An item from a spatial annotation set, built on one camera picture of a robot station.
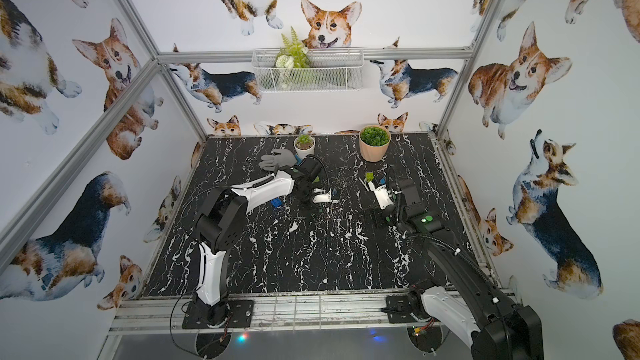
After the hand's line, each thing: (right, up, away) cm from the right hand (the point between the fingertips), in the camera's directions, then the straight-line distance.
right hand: (368, 207), depth 79 cm
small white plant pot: (-24, +21, +28) cm, 42 cm away
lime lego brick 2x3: (+4, +8, +24) cm, 26 cm away
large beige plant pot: (+6, +22, +24) cm, 33 cm away
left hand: (-17, -1, +17) cm, 24 cm away
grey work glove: (-34, +16, +32) cm, 49 cm away
